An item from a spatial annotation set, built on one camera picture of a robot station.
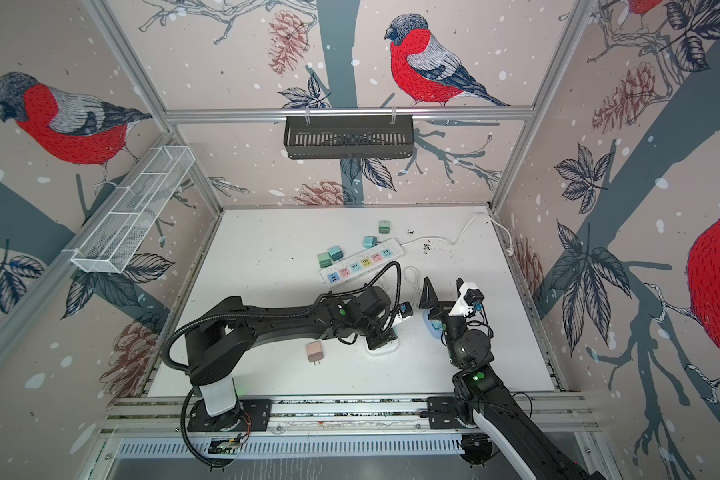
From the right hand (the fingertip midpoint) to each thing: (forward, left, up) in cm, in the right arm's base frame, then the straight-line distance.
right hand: (440, 283), depth 75 cm
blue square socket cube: (-5, -1, -19) cm, 19 cm away
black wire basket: (+55, +28, +9) cm, 63 cm away
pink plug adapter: (-12, +34, -19) cm, 41 cm away
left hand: (-8, +11, -14) cm, 20 cm away
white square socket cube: (-14, +14, -10) cm, 22 cm away
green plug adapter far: (+36, +15, -19) cm, 43 cm away
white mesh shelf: (+11, +82, +14) cm, 84 cm away
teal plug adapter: (+22, +32, -17) cm, 42 cm away
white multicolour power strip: (+19, +20, -17) cm, 32 cm away
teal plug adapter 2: (+28, +20, -17) cm, 39 cm away
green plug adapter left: (+19, +36, -18) cm, 45 cm away
